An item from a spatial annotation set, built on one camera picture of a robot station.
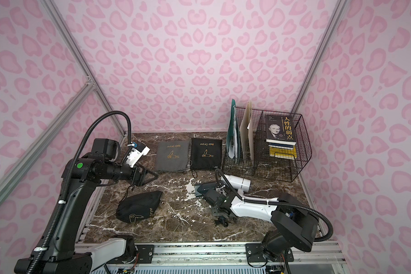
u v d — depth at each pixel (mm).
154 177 638
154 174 632
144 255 735
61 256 375
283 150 923
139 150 596
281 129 908
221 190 779
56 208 402
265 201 477
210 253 749
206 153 1076
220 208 630
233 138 873
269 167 999
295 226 426
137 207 796
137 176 576
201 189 871
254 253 734
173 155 1070
